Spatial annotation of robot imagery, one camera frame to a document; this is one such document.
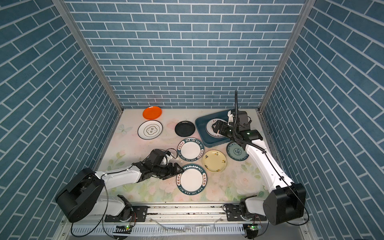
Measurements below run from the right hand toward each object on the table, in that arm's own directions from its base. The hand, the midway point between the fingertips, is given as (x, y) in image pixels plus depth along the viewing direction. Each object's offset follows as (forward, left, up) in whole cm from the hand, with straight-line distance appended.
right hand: (217, 126), depth 80 cm
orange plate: (+29, +51, -23) cm, 63 cm away
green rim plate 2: (-22, +12, -23) cm, 34 cm away
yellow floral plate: (-9, 0, -25) cm, 26 cm away
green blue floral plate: (-2, -14, -24) cm, 28 cm away
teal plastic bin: (+3, +5, -19) cm, 20 cm away
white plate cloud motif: (+11, +47, -23) cm, 54 cm away
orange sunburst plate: (+14, +3, -22) cm, 26 cm away
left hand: (-20, +19, -20) cm, 34 cm away
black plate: (+15, +22, -23) cm, 35 cm away
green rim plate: (0, +16, -26) cm, 31 cm away
